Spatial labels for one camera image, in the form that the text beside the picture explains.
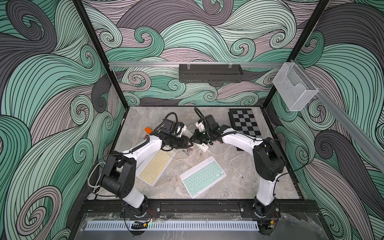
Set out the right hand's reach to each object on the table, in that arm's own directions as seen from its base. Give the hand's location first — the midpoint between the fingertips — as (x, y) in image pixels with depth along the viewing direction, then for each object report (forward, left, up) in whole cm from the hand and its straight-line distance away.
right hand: (190, 139), depth 89 cm
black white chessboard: (+20, -39, -7) cm, 45 cm away
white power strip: (-1, -8, -8) cm, 12 cm away
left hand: (-4, 0, +2) cm, 5 cm away
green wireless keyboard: (-19, -6, -10) cm, 22 cm away
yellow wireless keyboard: (-16, +22, -9) cm, 28 cm away
